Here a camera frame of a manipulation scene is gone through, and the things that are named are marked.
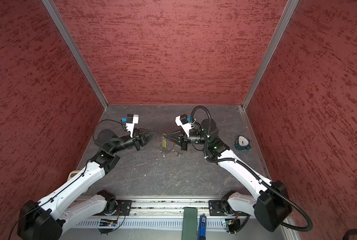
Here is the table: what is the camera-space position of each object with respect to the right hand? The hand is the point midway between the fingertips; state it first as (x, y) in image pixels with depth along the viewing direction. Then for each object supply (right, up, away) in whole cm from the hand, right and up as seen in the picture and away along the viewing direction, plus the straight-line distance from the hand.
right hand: (165, 139), depth 64 cm
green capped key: (+6, -11, +14) cm, 19 cm away
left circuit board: (-30, -43, +8) cm, 53 cm away
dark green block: (+11, -43, +5) cm, 45 cm away
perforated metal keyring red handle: (-1, -6, +4) cm, 7 cm away
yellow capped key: (0, -2, +1) cm, 2 cm away
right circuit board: (+33, -43, +8) cm, 55 cm away
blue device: (+17, -42, +4) cm, 45 cm away
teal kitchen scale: (+46, -7, +31) cm, 56 cm away
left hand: (-4, +2, 0) cm, 4 cm away
